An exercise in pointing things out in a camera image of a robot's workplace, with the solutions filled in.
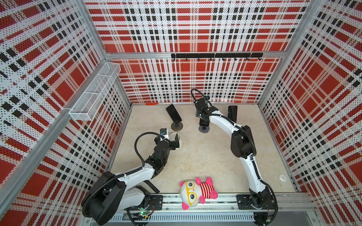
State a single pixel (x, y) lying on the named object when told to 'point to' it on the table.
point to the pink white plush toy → (192, 192)
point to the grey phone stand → (203, 129)
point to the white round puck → (282, 177)
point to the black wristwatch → (152, 186)
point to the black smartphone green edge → (173, 114)
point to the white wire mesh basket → (87, 105)
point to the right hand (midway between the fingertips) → (206, 111)
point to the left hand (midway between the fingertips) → (172, 134)
